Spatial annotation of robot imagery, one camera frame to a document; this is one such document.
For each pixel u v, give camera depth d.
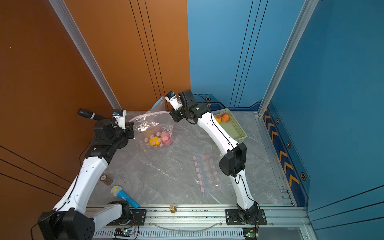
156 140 0.91
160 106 1.01
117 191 0.79
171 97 0.70
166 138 0.91
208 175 0.88
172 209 0.71
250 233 0.71
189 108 0.63
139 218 0.73
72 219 0.38
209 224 0.72
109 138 0.58
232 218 0.72
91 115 0.80
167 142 0.92
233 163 0.52
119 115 0.64
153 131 0.85
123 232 0.71
